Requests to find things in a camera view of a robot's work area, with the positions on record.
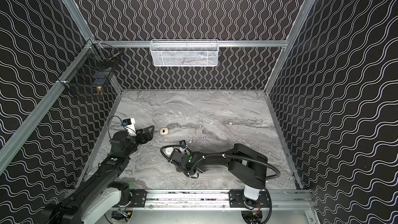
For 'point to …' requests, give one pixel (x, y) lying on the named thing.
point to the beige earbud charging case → (164, 131)
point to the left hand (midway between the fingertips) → (152, 128)
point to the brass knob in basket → (99, 88)
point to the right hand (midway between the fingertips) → (183, 163)
